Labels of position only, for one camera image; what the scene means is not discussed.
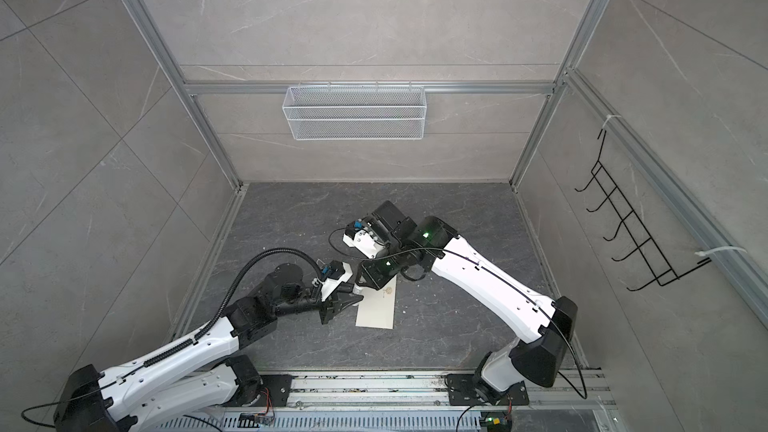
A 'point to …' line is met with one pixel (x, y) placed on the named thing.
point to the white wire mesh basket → (354, 113)
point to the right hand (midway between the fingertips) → (363, 276)
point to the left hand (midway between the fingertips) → (359, 285)
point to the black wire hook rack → (631, 226)
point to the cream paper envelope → (377, 308)
